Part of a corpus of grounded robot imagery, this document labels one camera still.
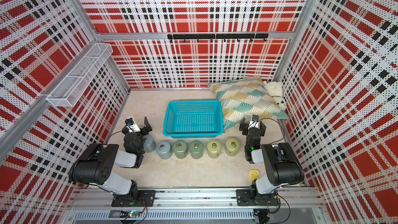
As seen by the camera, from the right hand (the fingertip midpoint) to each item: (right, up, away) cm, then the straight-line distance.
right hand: (254, 119), depth 91 cm
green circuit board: (-64, -41, -22) cm, 79 cm away
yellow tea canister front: (-25, -15, -10) cm, 30 cm away
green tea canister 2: (-34, -14, -10) cm, 38 cm away
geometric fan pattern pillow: (-7, +13, +2) cm, 14 cm away
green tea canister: (-43, -16, -9) cm, 46 cm away
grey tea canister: (-52, -16, -9) cm, 55 cm away
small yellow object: (-4, -27, -12) cm, 30 cm away
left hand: (-67, 0, -2) cm, 67 cm away
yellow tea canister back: (-15, -14, -9) cm, 22 cm away
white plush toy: (+21, +20, +19) cm, 35 cm away
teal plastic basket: (-37, -1, +13) cm, 40 cm away
